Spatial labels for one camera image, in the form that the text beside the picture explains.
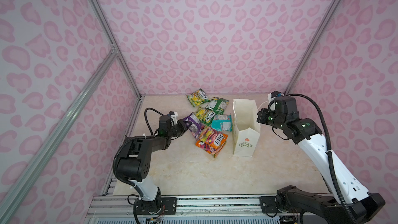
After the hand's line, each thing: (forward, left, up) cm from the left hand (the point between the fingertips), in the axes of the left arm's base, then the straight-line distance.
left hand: (193, 120), depth 91 cm
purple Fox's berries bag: (-3, -2, -4) cm, 5 cm away
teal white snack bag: (+4, -18, -9) cm, 20 cm away
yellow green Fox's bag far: (+27, -2, -9) cm, 29 cm away
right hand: (-8, -32, +17) cm, 37 cm away
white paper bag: (-7, -30, +2) cm, 30 cm away
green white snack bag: (+19, -16, -9) cm, 26 cm away
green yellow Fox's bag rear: (+10, -7, -8) cm, 15 cm away
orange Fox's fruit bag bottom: (-13, -11, -7) cm, 18 cm away
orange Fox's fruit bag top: (-6, -8, -6) cm, 12 cm away
